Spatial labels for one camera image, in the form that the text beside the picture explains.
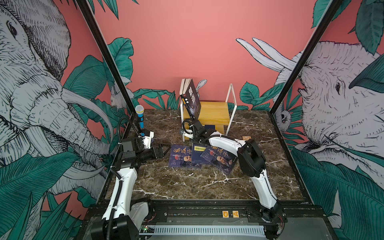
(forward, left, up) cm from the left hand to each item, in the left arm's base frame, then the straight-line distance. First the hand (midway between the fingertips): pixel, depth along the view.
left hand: (165, 146), depth 77 cm
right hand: (+18, -14, -10) cm, 25 cm away
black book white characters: (+22, -15, +12) cm, 29 cm away
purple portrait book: (+3, -7, -18) cm, 19 cm away
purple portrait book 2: (0, -32, -18) cm, 37 cm away
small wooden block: (+16, -53, -19) cm, 59 cm away
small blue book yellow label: (+7, -18, -17) cm, 26 cm away
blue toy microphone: (+23, +17, +4) cm, 29 cm away
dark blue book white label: (+22, -25, -12) cm, 35 cm away
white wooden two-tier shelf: (+22, -28, +1) cm, 35 cm away
